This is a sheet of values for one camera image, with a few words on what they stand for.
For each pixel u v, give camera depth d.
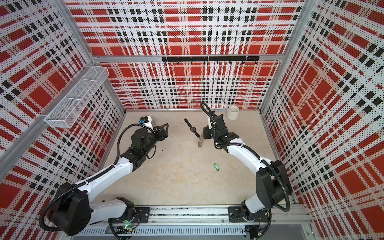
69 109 0.92
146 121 0.69
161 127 0.77
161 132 0.72
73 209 0.40
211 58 0.88
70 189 0.42
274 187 0.43
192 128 1.08
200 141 0.99
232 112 1.11
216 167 0.91
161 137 0.72
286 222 0.72
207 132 0.77
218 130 0.64
